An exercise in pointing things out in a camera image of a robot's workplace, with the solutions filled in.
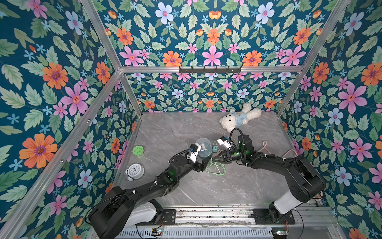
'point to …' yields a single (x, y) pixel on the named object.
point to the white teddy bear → (236, 118)
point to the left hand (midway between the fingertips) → (208, 154)
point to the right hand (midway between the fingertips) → (216, 157)
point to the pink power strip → (215, 154)
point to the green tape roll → (138, 150)
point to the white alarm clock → (134, 171)
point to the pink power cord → (268, 151)
